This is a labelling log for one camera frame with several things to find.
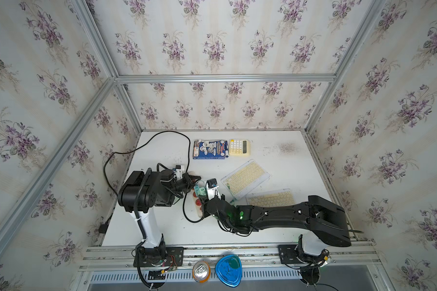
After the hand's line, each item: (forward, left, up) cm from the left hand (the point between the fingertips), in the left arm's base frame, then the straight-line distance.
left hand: (201, 181), depth 94 cm
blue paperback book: (+21, -4, 0) cm, 22 cm away
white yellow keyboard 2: (-9, -37, -2) cm, 38 cm away
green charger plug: (-12, -1, +14) cm, 18 cm away
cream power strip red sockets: (-13, +1, +3) cm, 14 cm away
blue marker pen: (+22, -14, 0) cm, 26 cm away
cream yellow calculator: (+22, -22, +1) cm, 31 cm away
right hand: (-12, -3, +11) cm, 17 cm away
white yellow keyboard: (+2, -23, -1) cm, 23 cm away
